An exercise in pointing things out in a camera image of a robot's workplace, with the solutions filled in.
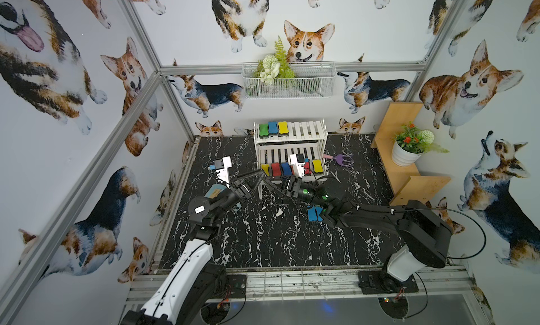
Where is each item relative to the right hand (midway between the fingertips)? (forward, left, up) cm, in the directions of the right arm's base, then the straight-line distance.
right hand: (270, 174), depth 62 cm
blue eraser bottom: (+5, -5, -4) cm, 8 cm away
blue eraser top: (+27, +1, -6) cm, 27 cm away
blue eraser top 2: (-6, -15, -11) cm, 20 cm away
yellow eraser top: (+26, -4, -7) cm, 27 cm away
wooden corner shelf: (+8, -50, -20) cm, 54 cm away
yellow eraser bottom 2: (+19, -18, -22) cm, 34 cm away
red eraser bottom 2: (+5, -12, -4) cm, 13 cm away
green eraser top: (+25, +4, -7) cm, 26 cm away
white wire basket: (+49, -16, +1) cm, 51 cm away
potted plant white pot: (+25, -57, -15) cm, 64 cm away
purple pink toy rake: (+33, -33, -36) cm, 59 cm away
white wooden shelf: (+23, -14, -9) cm, 28 cm away
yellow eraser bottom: (+18, +4, -21) cm, 28 cm away
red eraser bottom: (+17, 0, -22) cm, 28 cm away
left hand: (+1, +2, +1) cm, 2 cm away
